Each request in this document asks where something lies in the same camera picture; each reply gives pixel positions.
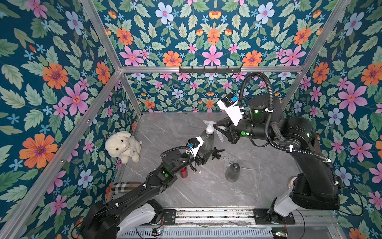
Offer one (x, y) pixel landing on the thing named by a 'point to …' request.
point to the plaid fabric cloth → (125, 186)
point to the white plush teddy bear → (122, 145)
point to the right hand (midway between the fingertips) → (219, 119)
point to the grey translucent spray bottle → (208, 144)
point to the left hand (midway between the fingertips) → (210, 143)
